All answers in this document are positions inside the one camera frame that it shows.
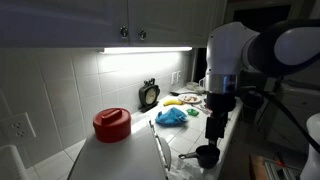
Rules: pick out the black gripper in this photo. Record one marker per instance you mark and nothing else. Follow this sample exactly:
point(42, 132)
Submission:
point(216, 126)

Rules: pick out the small black pot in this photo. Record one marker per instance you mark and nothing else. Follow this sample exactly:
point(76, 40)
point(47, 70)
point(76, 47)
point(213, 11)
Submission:
point(207, 148)

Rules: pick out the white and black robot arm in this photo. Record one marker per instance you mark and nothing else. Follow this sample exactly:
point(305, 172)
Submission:
point(230, 50)

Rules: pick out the green small object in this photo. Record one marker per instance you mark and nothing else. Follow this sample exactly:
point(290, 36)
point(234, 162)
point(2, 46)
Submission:
point(192, 112)

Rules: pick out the clear plastic wrap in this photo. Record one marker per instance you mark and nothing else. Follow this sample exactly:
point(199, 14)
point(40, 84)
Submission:
point(186, 171)

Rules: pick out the blue cloth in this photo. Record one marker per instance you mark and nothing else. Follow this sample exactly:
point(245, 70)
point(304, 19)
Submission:
point(171, 117)

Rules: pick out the white plate with food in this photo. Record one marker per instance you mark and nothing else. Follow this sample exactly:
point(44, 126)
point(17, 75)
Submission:
point(190, 98)

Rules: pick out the wooden board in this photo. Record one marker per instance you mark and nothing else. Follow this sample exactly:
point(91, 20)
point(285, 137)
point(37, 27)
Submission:
point(258, 168)

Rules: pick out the white bowl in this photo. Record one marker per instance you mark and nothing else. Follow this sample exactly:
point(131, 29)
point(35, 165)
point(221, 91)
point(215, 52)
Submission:
point(200, 89)
point(191, 85)

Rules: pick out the yellow banana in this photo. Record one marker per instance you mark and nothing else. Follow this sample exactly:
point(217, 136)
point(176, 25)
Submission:
point(172, 102)

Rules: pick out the black ladle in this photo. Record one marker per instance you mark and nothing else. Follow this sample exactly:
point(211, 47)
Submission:
point(178, 93)

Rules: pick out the black retro table clock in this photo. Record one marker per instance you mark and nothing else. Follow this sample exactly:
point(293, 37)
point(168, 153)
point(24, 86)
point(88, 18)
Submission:
point(150, 96)

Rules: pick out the white rounded housing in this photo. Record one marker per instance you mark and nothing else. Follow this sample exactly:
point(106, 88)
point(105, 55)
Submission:
point(313, 150)

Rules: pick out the red round lid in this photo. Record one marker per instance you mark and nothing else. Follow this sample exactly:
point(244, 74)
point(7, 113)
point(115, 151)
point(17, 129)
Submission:
point(111, 125)

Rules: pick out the under-cabinet strip light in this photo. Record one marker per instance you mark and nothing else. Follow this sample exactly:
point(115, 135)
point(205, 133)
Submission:
point(146, 50)

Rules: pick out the white cabinet door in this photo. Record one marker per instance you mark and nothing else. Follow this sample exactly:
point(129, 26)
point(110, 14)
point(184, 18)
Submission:
point(63, 21)
point(173, 20)

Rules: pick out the metal cabinet knob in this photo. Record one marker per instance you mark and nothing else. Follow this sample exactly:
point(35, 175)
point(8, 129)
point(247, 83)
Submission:
point(124, 31)
point(142, 34)

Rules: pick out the white ribbed object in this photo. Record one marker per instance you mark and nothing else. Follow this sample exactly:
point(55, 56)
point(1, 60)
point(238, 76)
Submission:
point(11, 165)

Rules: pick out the white wall switch plate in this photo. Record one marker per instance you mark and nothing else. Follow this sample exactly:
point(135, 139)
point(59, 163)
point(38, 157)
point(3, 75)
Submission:
point(174, 78)
point(179, 75)

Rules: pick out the white wall power outlet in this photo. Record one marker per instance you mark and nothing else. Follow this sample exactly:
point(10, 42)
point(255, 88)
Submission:
point(18, 128)

